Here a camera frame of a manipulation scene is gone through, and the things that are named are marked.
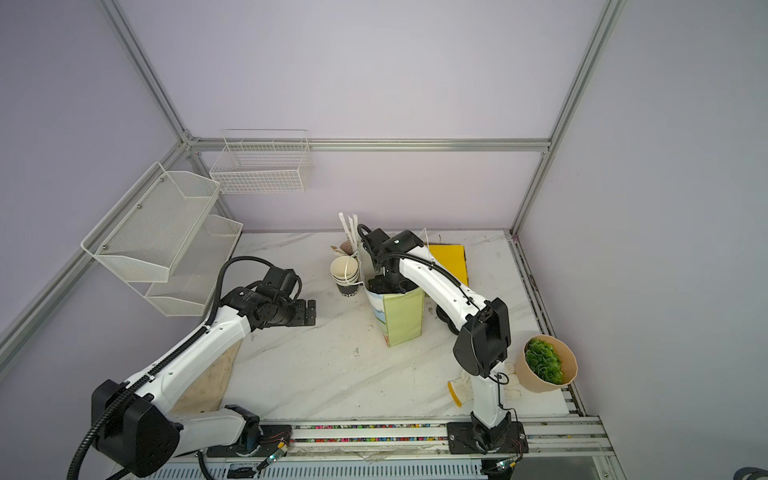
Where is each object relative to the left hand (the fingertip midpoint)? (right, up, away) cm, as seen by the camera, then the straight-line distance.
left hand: (297, 317), depth 81 cm
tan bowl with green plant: (+66, -11, -6) cm, 67 cm away
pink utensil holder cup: (+10, +20, +23) cm, 32 cm away
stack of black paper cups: (+11, +12, +11) cm, 20 cm away
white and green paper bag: (+28, +2, -6) cm, 29 cm away
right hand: (+25, +5, +1) cm, 26 cm away
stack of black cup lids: (+44, -3, +14) cm, 46 cm away
